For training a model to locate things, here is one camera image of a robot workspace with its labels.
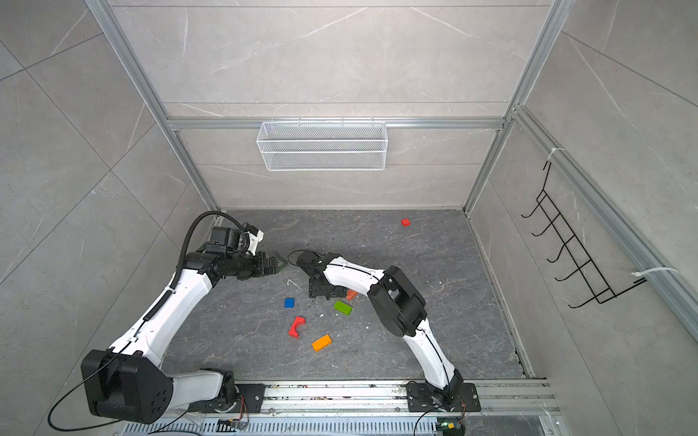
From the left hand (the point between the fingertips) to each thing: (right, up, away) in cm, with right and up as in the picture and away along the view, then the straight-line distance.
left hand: (274, 259), depth 81 cm
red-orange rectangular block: (+23, -13, +11) cm, 29 cm away
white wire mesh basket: (+13, +41, +20) cm, 47 cm away
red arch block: (+6, -21, +5) cm, 22 cm away
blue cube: (+2, -16, +12) cm, 20 cm away
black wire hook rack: (+79, +1, -18) cm, 81 cm away
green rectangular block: (+20, -17, +9) cm, 28 cm away
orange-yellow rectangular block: (+14, -26, +1) cm, 30 cm away
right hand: (+14, -13, +15) cm, 24 cm away
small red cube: (+46, +13, +34) cm, 59 cm away
